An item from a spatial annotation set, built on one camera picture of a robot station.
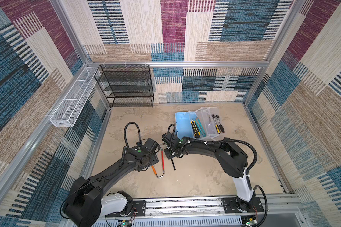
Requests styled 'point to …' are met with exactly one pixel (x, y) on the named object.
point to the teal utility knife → (200, 126)
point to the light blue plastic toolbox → (203, 122)
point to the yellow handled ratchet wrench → (216, 126)
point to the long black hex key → (173, 164)
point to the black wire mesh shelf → (126, 85)
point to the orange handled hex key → (158, 177)
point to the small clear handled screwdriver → (210, 123)
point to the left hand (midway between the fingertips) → (151, 159)
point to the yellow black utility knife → (196, 133)
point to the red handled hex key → (163, 161)
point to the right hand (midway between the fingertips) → (170, 154)
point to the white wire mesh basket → (65, 113)
